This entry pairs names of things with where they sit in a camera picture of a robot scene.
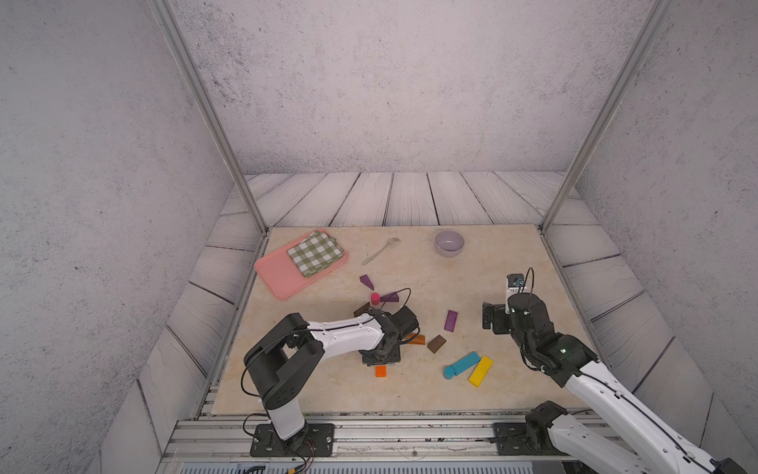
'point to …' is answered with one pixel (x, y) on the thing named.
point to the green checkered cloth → (315, 253)
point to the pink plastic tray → (281, 275)
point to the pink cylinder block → (375, 298)
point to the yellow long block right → (480, 371)
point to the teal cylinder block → (468, 361)
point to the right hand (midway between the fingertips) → (504, 303)
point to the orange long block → (381, 371)
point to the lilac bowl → (449, 243)
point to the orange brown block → (419, 339)
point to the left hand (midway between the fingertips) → (391, 363)
